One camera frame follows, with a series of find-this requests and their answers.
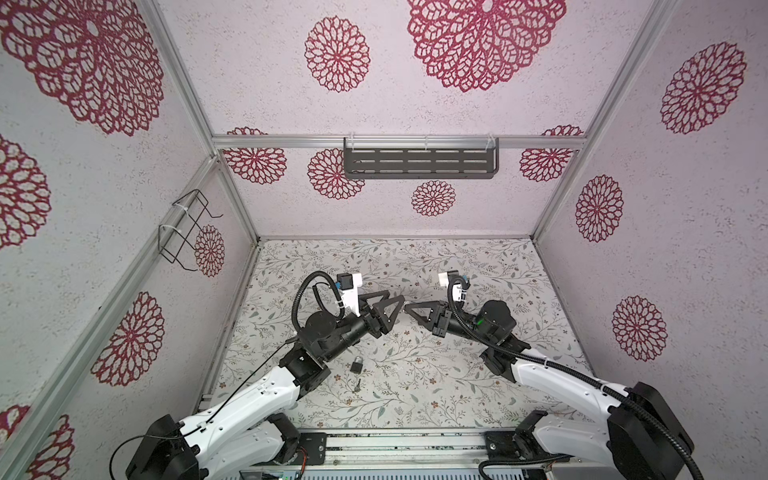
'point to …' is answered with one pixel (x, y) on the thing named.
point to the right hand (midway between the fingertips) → (408, 306)
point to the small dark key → (358, 388)
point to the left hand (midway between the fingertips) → (395, 299)
